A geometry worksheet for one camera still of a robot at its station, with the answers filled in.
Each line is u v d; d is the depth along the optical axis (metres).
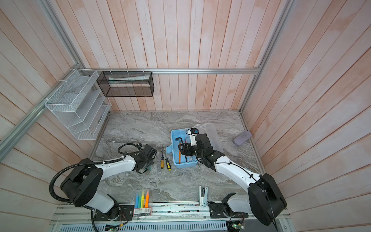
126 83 1.05
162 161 0.90
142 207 0.75
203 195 0.77
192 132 0.74
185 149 0.73
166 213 0.75
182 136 1.04
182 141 1.01
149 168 0.87
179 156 0.95
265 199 0.41
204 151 0.64
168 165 0.88
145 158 0.71
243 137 1.01
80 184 0.44
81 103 0.73
